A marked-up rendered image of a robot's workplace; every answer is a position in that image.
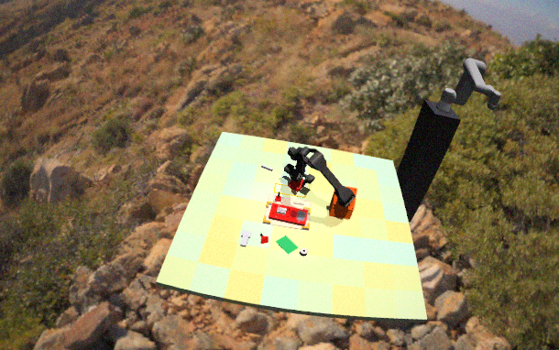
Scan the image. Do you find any green flat rectangular pad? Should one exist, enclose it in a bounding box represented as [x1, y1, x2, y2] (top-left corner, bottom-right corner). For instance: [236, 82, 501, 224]
[276, 236, 298, 254]

